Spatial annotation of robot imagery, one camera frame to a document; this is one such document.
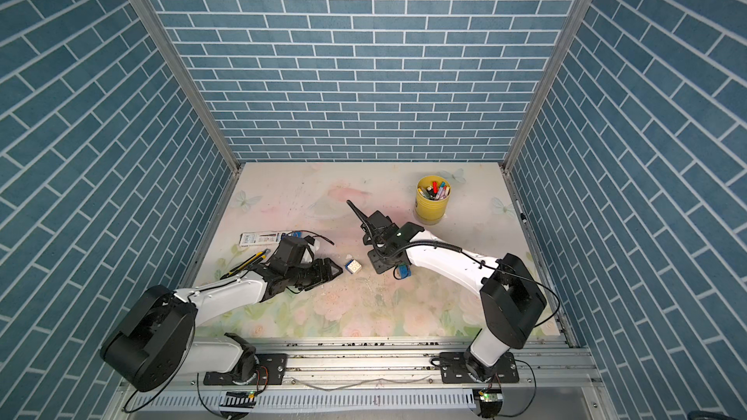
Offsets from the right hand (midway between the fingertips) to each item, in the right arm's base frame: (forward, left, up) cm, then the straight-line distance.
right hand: (382, 260), depth 85 cm
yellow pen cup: (+22, -15, +4) cm, 26 cm away
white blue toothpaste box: (+8, +40, -5) cm, 42 cm away
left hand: (-4, +12, -4) cm, 13 cm away
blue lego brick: (-1, -7, -4) cm, 8 cm away
